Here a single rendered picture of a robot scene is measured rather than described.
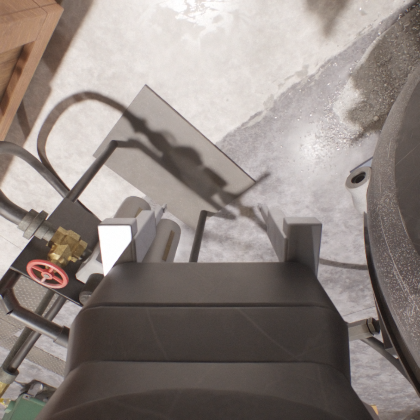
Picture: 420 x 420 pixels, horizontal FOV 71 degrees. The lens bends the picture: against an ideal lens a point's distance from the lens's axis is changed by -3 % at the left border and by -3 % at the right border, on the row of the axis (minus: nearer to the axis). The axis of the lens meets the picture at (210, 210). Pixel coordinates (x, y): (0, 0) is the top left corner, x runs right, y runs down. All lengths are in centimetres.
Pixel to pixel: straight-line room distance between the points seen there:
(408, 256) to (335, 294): 109
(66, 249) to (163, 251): 21
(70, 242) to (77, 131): 48
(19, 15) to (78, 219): 40
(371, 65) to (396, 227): 58
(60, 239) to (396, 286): 52
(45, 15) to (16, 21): 10
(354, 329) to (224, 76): 63
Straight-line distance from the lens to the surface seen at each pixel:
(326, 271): 125
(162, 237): 71
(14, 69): 88
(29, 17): 74
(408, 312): 28
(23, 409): 312
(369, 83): 86
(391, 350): 42
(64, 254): 59
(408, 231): 31
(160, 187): 100
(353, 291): 138
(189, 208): 103
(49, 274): 58
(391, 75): 87
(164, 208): 16
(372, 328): 44
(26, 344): 119
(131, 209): 70
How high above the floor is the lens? 79
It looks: 50 degrees down
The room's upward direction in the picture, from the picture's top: 169 degrees counter-clockwise
